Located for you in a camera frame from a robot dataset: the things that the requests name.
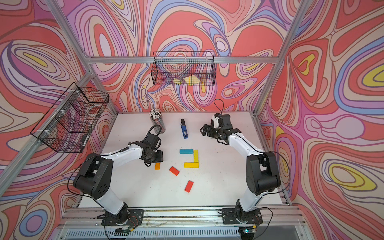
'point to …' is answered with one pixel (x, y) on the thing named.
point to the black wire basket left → (66, 126)
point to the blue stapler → (184, 129)
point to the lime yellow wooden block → (195, 155)
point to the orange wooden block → (157, 166)
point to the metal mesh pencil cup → (156, 115)
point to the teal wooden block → (186, 151)
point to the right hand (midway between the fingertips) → (207, 134)
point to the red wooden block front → (188, 186)
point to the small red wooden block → (174, 171)
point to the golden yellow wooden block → (192, 165)
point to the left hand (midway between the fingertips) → (162, 159)
